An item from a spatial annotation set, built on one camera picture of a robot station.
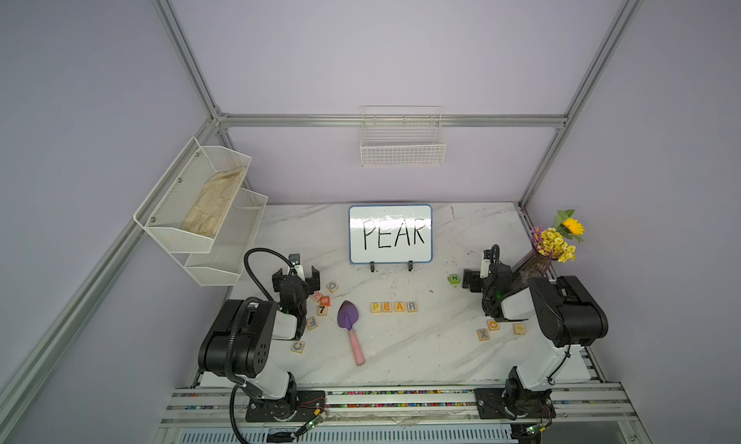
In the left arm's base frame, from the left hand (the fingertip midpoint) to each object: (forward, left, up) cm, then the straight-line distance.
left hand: (297, 271), depth 94 cm
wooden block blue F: (-16, -7, -4) cm, 18 cm away
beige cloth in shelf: (+4, +20, +25) cm, 32 cm away
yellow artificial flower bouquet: (-2, -77, +19) cm, 80 cm away
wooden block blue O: (-3, -12, -4) cm, 13 cm away
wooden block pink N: (-7, -7, -4) cm, 11 cm away
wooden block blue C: (-23, -4, -4) cm, 24 cm away
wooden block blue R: (-11, -38, -4) cm, 40 cm away
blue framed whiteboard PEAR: (+12, -32, +5) cm, 34 cm away
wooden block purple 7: (-12, -9, -4) cm, 16 cm away
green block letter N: (0, -53, -4) cm, 53 cm away
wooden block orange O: (-17, -62, -4) cm, 65 cm away
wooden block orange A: (-11, -34, -4) cm, 36 cm away
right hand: (+4, -61, -5) cm, 62 cm away
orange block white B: (-8, -10, -5) cm, 14 cm away
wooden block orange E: (-11, -30, -4) cm, 32 cm away
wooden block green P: (-11, -26, -4) cm, 29 cm away
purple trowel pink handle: (-14, -18, -3) cm, 23 cm away
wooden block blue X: (-19, -59, -5) cm, 62 cm away
